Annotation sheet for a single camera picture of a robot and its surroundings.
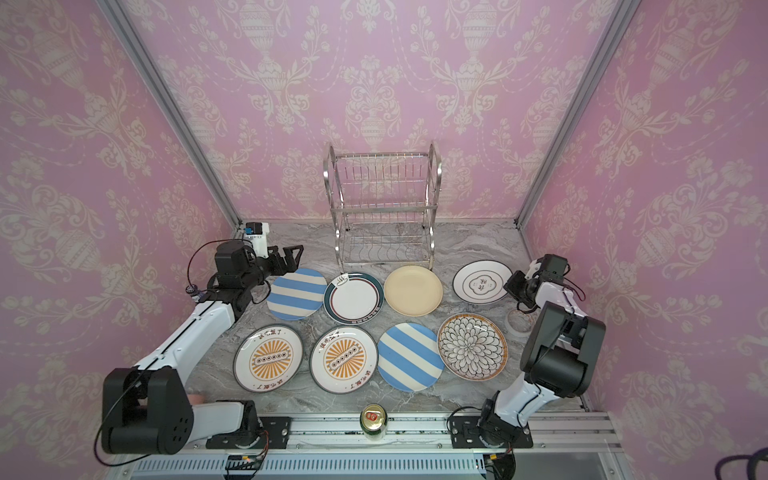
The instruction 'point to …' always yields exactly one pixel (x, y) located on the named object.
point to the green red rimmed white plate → (353, 298)
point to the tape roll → (519, 323)
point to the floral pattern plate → (472, 346)
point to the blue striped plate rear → (298, 295)
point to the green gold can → (374, 421)
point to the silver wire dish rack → (383, 204)
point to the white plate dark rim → (481, 281)
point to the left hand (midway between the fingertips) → (291, 247)
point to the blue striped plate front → (411, 357)
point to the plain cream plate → (413, 291)
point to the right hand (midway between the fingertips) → (512, 283)
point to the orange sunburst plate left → (268, 358)
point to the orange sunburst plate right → (343, 359)
